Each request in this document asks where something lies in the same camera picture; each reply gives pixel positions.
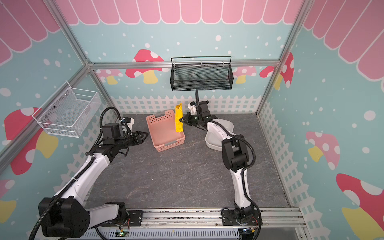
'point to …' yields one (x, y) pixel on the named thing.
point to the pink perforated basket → (163, 129)
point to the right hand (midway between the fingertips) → (179, 119)
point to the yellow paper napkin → (178, 115)
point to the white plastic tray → (215, 133)
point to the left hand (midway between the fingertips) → (146, 137)
